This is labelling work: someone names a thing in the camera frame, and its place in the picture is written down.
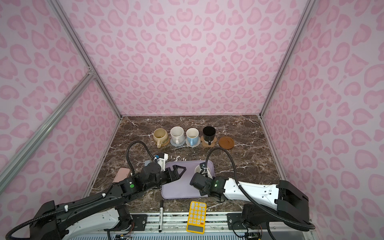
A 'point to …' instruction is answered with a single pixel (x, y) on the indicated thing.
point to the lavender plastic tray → (181, 188)
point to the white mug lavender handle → (197, 169)
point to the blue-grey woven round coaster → (176, 145)
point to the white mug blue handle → (192, 136)
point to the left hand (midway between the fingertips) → (183, 169)
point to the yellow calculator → (196, 220)
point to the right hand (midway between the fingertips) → (204, 184)
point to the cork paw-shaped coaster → (206, 144)
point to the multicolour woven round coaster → (199, 141)
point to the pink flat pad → (122, 174)
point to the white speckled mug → (177, 133)
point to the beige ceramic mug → (160, 135)
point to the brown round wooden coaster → (226, 142)
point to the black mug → (209, 132)
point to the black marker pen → (161, 216)
